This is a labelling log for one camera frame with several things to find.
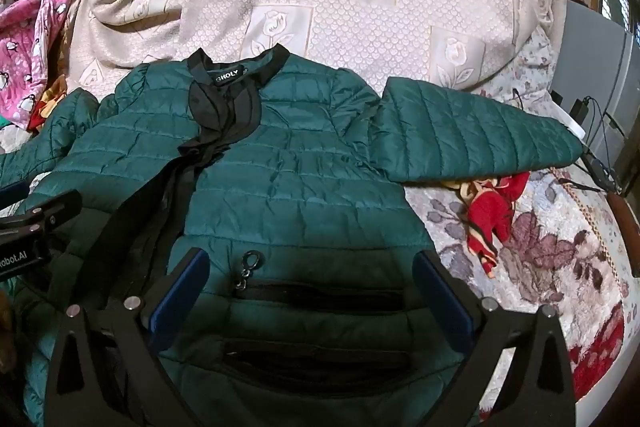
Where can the floral bed cover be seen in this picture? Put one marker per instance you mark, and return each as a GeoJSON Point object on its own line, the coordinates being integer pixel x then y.
{"type": "Point", "coordinates": [550, 257]}

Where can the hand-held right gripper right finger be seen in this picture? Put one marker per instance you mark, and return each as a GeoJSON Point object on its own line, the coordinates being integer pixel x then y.
{"type": "Point", "coordinates": [446, 302]}

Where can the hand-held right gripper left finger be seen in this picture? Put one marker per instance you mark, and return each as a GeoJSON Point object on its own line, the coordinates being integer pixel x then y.
{"type": "Point", "coordinates": [179, 294]}

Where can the pink printed fleece blanket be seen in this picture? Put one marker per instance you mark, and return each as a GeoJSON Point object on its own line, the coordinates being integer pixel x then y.
{"type": "Point", "coordinates": [30, 42]}

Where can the white refrigerator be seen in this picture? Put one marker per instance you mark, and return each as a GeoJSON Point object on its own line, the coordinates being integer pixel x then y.
{"type": "Point", "coordinates": [595, 57]}

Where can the black phone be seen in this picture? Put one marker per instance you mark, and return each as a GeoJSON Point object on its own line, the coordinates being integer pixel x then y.
{"type": "Point", "coordinates": [600, 172]}

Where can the brown leather wallet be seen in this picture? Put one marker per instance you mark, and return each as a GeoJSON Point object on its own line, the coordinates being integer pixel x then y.
{"type": "Point", "coordinates": [627, 232]}

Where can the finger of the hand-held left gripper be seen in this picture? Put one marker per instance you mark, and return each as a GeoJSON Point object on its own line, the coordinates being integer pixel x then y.
{"type": "Point", "coordinates": [12, 193]}
{"type": "Point", "coordinates": [45, 212]}

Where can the white power strip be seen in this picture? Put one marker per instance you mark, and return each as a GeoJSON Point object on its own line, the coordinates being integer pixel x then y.
{"type": "Point", "coordinates": [567, 117]}

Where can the green quilted jacket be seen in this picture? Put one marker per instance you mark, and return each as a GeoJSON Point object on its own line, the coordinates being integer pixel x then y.
{"type": "Point", "coordinates": [300, 157]}

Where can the black charger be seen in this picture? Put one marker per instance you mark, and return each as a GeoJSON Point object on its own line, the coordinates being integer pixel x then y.
{"type": "Point", "coordinates": [581, 108]}

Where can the beige embossed bedspread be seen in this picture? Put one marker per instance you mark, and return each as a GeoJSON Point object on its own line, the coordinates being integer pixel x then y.
{"type": "Point", "coordinates": [350, 27]}

